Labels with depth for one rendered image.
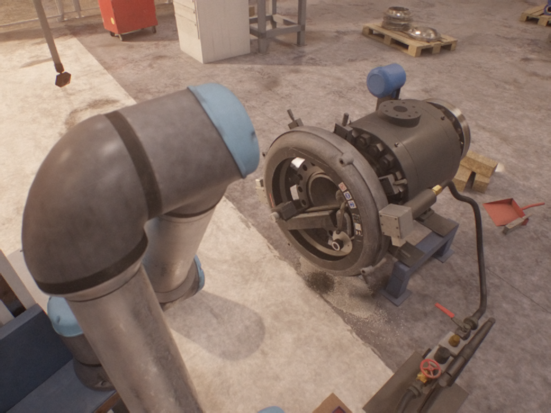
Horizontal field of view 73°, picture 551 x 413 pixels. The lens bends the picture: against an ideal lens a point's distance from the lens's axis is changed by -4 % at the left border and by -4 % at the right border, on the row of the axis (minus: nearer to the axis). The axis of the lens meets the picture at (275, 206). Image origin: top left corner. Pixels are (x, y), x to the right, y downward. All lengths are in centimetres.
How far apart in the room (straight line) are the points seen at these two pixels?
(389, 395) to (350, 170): 106
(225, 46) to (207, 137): 511
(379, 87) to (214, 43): 347
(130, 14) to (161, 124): 631
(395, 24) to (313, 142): 506
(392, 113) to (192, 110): 167
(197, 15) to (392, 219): 416
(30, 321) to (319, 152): 114
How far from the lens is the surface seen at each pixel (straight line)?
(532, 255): 292
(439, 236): 237
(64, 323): 91
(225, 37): 546
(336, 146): 158
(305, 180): 194
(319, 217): 174
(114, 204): 36
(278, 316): 214
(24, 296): 103
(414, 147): 195
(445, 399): 207
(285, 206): 187
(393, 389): 201
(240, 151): 40
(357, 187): 154
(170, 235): 54
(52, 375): 118
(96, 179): 36
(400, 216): 151
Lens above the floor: 178
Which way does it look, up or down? 40 degrees down
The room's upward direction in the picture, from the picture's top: straight up
